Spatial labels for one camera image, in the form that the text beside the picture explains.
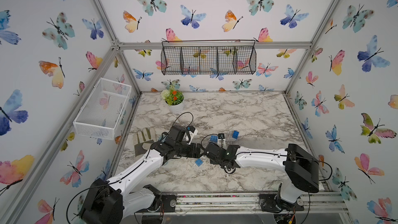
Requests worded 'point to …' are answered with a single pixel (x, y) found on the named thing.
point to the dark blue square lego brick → (236, 134)
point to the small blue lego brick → (199, 162)
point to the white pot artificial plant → (174, 99)
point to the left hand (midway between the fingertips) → (203, 150)
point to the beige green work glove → (145, 139)
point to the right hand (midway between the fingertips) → (217, 154)
